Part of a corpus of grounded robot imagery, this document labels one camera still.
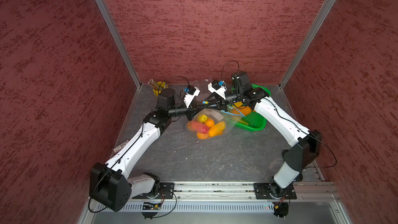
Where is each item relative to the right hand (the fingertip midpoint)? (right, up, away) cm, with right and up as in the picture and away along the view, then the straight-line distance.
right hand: (205, 105), depth 71 cm
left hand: (-1, -1, 0) cm, 2 cm away
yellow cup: (-31, +13, +36) cm, 49 cm away
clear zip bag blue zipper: (+16, -8, +25) cm, 31 cm away
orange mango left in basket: (+2, -10, +12) cm, 16 cm away
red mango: (-4, -12, +10) cm, 16 cm away
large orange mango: (+6, -14, +11) cm, 18 cm away
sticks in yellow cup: (-34, +13, +30) cm, 47 cm away
